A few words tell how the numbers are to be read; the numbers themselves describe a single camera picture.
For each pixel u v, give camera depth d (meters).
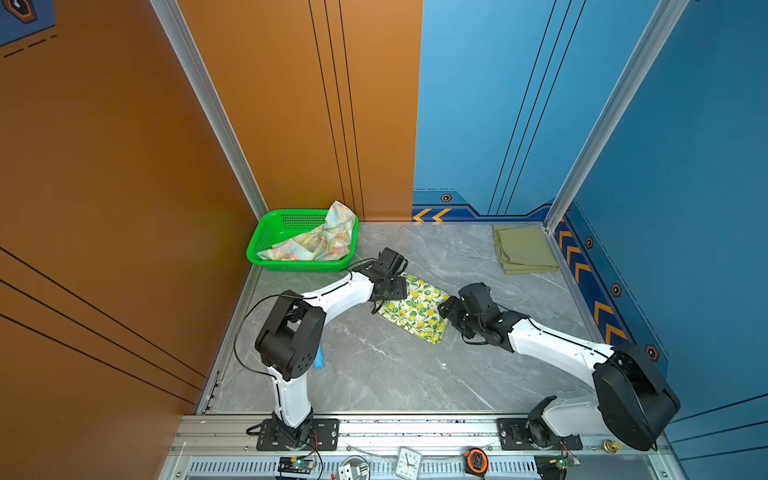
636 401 0.42
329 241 1.12
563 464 0.69
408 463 0.68
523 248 1.16
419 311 0.94
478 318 0.66
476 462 0.67
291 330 0.53
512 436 0.72
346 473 0.62
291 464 0.71
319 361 0.84
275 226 1.14
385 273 0.73
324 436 0.74
